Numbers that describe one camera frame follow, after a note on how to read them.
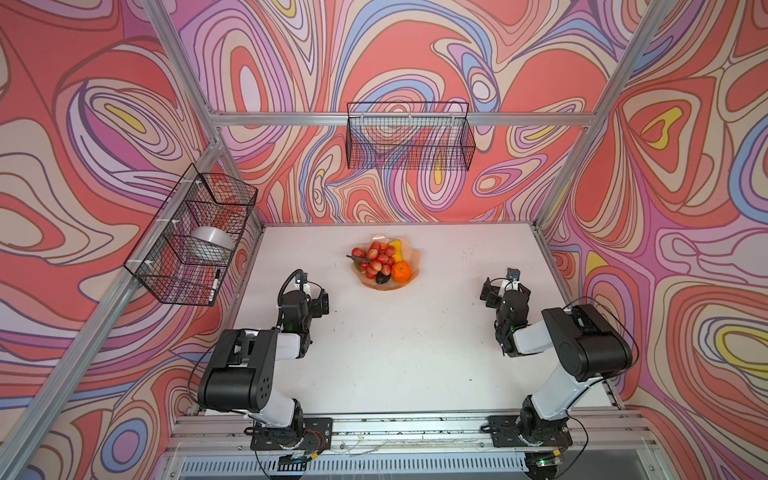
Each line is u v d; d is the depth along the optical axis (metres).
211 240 0.73
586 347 0.48
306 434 0.73
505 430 0.73
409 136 0.96
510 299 0.75
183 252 0.73
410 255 1.05
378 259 0.96
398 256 1.04
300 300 0.74
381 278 0.98
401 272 0.96
